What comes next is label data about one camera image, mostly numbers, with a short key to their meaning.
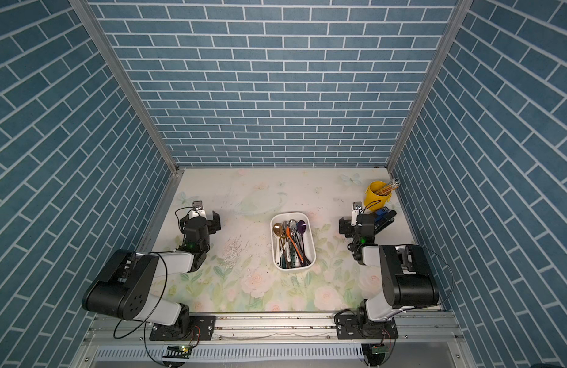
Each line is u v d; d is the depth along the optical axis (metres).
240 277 0.85
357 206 0.83
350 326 0.74
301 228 0.95
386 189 0.97
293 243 0.91
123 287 0.44
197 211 0.77
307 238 0.94
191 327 0.71
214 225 0.86
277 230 0.94
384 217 0.96
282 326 0.75
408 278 0.46
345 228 0.87
